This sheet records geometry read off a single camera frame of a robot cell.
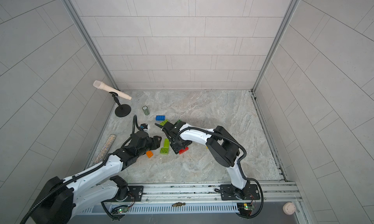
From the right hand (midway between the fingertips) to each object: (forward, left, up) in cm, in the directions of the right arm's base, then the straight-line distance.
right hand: (181, 148), depth 88 cm
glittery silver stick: (-1, +43, +7) cm, 44 cm away
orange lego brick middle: (-4, +18, +4) cm, 19 cm away
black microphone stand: (+29, +42, +6) cm, 51 cm away
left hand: (+4, +11, +8) cm, 14 cm away
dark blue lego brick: (+21, +14, +4) cm, 26 cm away
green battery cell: (+26, +24, +8) cm, 36 cm away
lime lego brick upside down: (-2, +9, +3) cm, 10 cm away
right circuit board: (-31, -32, 0) cm, 45 cm away
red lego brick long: (-5, -1, +8) cm, 10 cm away
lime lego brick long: (+17, +11, +4) cm, 21 cm away
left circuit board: (-29, +26, +5) cm, 39 cm away
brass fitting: (-28, +1, +2) cm, 28 cm away
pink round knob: (-33, -50, +2) cm, 60 cm away
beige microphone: (+28, +45, +31) cm, 61 cm away
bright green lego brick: (+17, +1, +4) cm, 18 cm away
